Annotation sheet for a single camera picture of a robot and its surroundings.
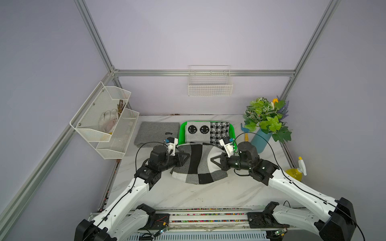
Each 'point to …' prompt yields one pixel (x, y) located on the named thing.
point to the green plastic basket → (182, 132)
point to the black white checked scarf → (198, 168)
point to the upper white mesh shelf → (97, 118)
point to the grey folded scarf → (150, 134)
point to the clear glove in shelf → (107, 120)
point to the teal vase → (258, 141)
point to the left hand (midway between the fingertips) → (188, 157)
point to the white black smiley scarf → (206, 132)
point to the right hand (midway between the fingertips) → (213, 161)
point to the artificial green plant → (263, 114)
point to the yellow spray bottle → (297, 173)
